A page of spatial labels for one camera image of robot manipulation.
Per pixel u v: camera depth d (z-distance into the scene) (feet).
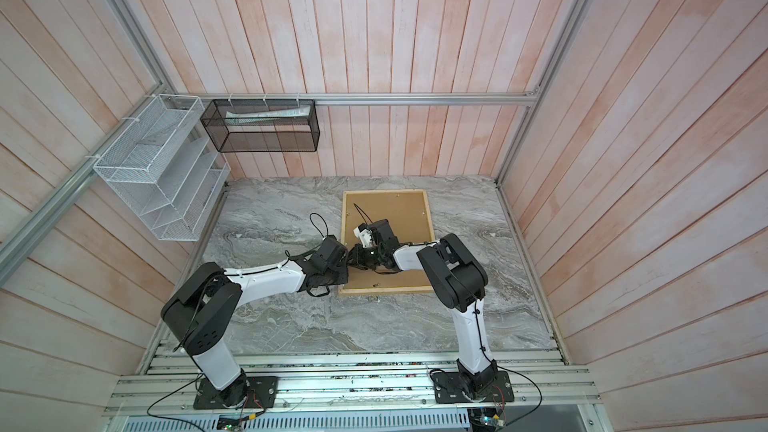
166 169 2.39
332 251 2.40
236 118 2.94
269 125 3.43
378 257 2.63
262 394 2.40
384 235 2.68
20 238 1.73
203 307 1.61
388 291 2.95
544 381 2.50
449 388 2.40
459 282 1.82
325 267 2.37
